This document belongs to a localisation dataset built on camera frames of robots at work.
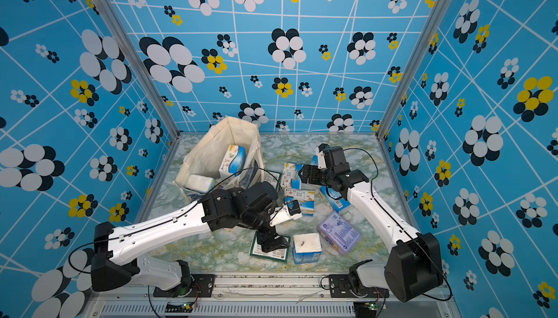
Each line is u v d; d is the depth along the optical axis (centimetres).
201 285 73
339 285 73
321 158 75
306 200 89
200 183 71
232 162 81
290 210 56
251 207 50
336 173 62
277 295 73
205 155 83
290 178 94
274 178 95
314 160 101
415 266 39
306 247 70
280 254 75
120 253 39
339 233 80
